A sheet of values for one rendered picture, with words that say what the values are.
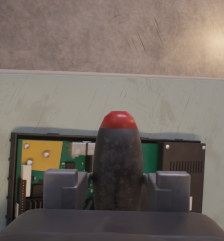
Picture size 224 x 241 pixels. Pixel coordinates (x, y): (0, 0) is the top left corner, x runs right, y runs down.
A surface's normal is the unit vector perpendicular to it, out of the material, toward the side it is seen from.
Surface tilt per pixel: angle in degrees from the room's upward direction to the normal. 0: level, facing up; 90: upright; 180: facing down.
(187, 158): 0
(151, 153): 0
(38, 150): 0
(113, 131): 50
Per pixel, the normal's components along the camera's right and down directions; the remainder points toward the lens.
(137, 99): 0.55, 0.00
